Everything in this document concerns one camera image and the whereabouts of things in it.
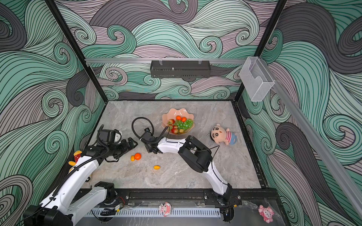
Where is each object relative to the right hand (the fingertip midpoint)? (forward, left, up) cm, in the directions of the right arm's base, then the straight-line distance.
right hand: (150, 145), depth 94 cm
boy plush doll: (+3, -47, +7) cm, 47 cm away
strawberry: (+8, -22, +5) cm, 23 cm away
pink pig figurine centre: (-36, -13, +4) cm, 39 cm away
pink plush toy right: (-38, -62, +3) cm, 72 cm away
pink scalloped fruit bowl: (+25, -15, +3) cm, 29 cm away
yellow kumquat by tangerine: (-10, +9, +2) cm, 14 cm away
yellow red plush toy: (-9, +42, +7) cm, 44 cm away
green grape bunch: (+12, -26, +8) cm, 30 cm away
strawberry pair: (+7, -17, +7) cm, 20 cm away
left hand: (-7, +7, +13) cm, 16 cm away
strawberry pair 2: (+12, -14, +4) cm, 19 cm away
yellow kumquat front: (-15, -6, +1) cm, 16 cm away
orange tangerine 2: (+19, -24, +3) cm, 31 cm away
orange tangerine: (+21, -20, +3) cm, 29 cm away
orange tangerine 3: (-9, +6, +2) cm, 11 cm away
